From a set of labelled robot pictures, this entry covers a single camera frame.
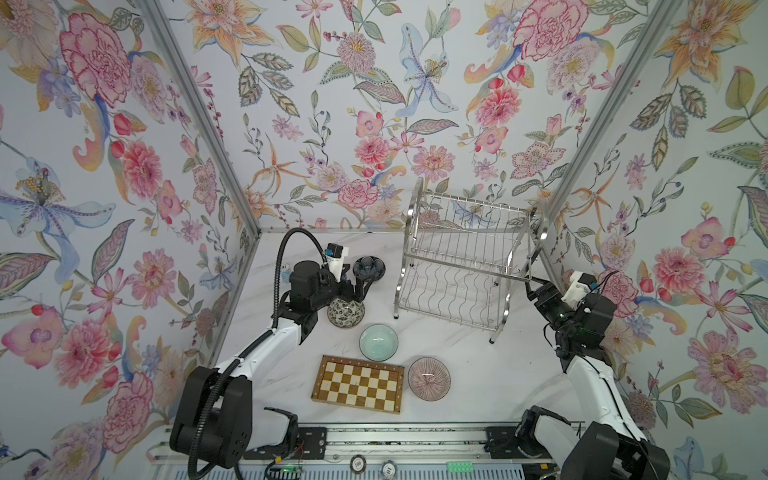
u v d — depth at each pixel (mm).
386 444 752
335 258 710
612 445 402
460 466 703
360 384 806
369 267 1067
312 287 645
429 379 837
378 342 903
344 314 970
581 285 711
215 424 412
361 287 746
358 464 719
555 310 715
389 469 673
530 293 745
